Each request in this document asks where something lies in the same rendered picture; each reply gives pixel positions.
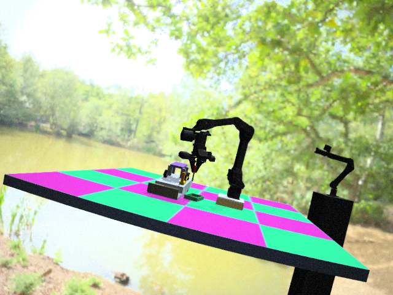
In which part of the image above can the green tray rim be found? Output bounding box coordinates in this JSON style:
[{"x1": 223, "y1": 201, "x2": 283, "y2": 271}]
[{"x1": 184, "y1": 193, "x2": 204, "y2": 202}]

